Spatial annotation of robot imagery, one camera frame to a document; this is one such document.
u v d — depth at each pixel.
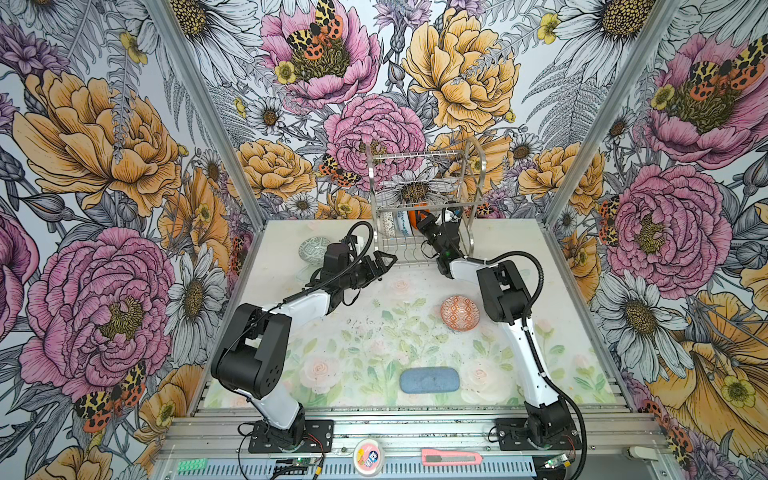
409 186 1.15
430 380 0.80
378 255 0.81
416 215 1.05
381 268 0.80
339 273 0.67
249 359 0.47
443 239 0.89
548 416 0.65
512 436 0.74
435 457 0.71
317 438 0.73
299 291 0.61
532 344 0.66
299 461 0.71
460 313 0.94
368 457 0.63
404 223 1.05
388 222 1.05
